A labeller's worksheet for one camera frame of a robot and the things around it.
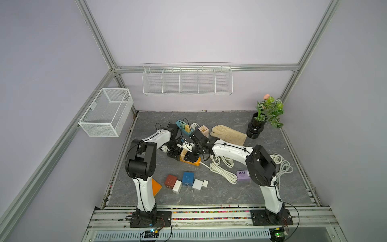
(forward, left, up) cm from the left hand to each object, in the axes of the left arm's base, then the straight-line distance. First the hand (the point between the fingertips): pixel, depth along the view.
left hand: (184, 153), depth 94 cm
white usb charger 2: (-19, -7, -1) cm, 21 cm away
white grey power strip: (+23, -8, 0) cm, 24 cm away
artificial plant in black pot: (+15, -53, +20) cm, 59 cm away
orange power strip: (-8, -8, +1) cm, 11 cm away
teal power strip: (+26, +4, -2) cm, 26 cm away
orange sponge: (-19, +16, -2) cm, 25 cm away
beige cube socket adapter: (-3, -1, +8) cm, 8 cm away
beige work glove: (+15, -30, -2) cm, 34 cm away
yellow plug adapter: (+18, -3, +3) cm, 18 cm away
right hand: (-2, -2, +4) cm, 5 cm away
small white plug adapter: (-19, -12, 0) cm, 23 cm away
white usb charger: (-21, +4, +2) cm, 21 cm away
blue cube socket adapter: (-17, -2, +3) cm, 18 cm away
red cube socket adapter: (-18, +7, +3) cm, 19 cm away
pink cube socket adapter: (+14, -14, +6) cm, 21 cm away
